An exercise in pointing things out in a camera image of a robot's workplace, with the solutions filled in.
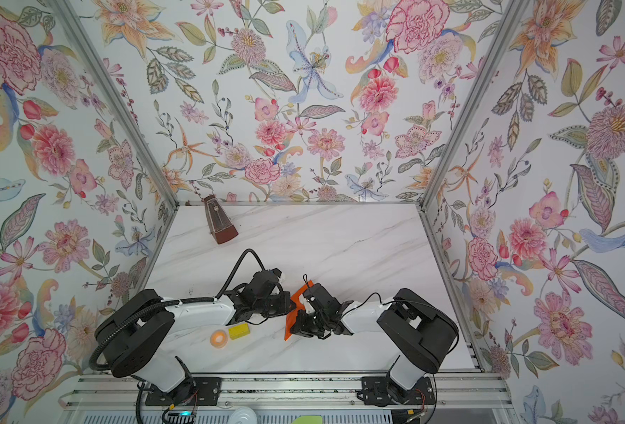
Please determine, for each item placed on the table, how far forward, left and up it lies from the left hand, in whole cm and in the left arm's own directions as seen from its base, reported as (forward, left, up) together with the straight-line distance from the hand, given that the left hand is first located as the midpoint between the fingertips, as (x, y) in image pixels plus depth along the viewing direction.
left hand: (301, 310), depth 85 cm
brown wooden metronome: (+33, +32, +3) cm, 46 cm away
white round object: (-28, +14, +2) cm, 31 cm away
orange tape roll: (-7, +26, -4) cm, 27 cm away
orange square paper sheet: (+3, +2, +1) cm, 4 cm away
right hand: (-5, +4, -4) cm, 8 cm away
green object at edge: (-28, -2, -8) cm, 29 cm away
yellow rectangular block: (-6, +20, -2) cm, 21 cm away
